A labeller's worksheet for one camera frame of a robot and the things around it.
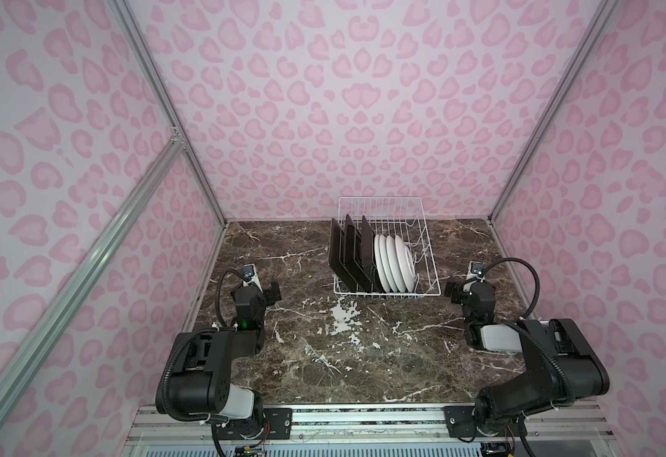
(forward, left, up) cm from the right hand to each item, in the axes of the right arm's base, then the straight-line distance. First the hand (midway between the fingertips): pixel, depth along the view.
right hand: (468, 276), depth 93 cm
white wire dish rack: (+3, +28, +10) cm, 30 cm away
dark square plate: (-2, +42, +12) cm, 44 cm away
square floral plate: (-2, +37, +11) cm, 39 cm away
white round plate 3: (+6, +22, +7) cm, 24 cm away
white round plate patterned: (-1, +20, +4) cm, 20 cm away
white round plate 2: (-3, +26, +8) cm, 27 cm away
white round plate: (-1, +29, +10) cm, 31 cm away
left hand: (-3, +67, +3) cm, 67 cm away
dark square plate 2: (-2, +33, +12) cm, 35 cm away
